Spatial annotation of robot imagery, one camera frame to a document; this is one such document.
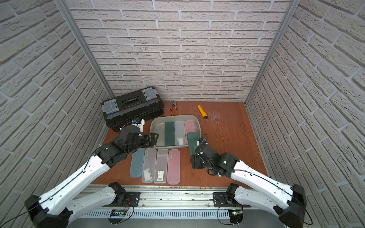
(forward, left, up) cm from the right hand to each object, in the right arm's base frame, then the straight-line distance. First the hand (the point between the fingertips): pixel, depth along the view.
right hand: (197, 159), depth 75 cm
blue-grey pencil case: (+2, +36, -10) cm, 37 cm away
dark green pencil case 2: (+24, +17, -10) cm, 31 cm away
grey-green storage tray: (+32, +26, -11) cm, 43 cm away
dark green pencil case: (+11, +2, +5) cm, 12 cm away
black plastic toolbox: (+41, +32, +5) cm, 52 cm away
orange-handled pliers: (+54, +13, -11) cm, 57 cm away
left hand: (+12, +23, +10) cm, 28 cm away
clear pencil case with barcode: (+2, +22, -12) cm, 25 cm away
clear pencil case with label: (+3, +29, -11) cm, 31 cm away
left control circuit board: (-20, +44, -15) cm, 50 cm away
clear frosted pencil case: (+24, +10, -10) cm, 28 cm away
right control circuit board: (-25, -18, -14) cm, 34 cm away
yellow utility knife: (+44, -9, -12) cm, 46 cm away
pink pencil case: (+30, +2, -12) cm, 32 cm away
